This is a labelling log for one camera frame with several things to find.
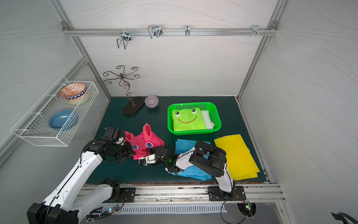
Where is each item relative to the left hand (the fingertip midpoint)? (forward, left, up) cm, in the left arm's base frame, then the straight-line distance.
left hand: (136, 152), depth 76 cm
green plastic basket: (+31, -48, -5) cm, 58 cm away
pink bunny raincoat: (+14, -2, -10) cm, 17 cm away
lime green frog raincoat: (+29, -29, -7) cm, 41 cm away
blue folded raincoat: (+10, -26, -11) cm, 30 cm away
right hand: (+6, -4, -7) cm, 10 cm away
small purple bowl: (+48, +1, -9) cm, 49 cm away
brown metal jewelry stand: (+41, +19, -12) cm, 46 cm away
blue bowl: (+8, +33, +20) cm, 39 cm away
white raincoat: (+26, -44, -8) cm, 52 cm away
